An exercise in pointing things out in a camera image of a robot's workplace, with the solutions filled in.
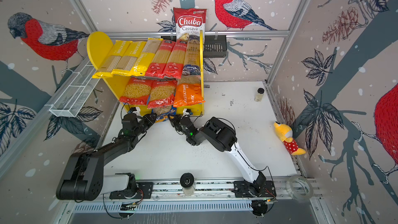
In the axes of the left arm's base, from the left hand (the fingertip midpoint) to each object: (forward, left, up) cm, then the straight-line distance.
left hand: (158, 111), depth 89 cm
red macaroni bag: (+11, +14, +5) cm, 19 cm away
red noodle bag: (+9, -2, +6) cm, 11 cm away
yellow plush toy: (-12, -72, -4) cm, 73 cm away
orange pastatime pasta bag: (+10, -18, +7) cm, 22 cm away
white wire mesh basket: (-6, +36, +18) cm, 41 cm away
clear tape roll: (-36, -76, -8) cm, 85 cm away
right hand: (+1, -3, -5) cm, 6 cm away
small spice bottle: (+18, -66, -8) cm, 69 cm away
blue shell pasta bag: (+2, -2, -8) cm, 8 cm away
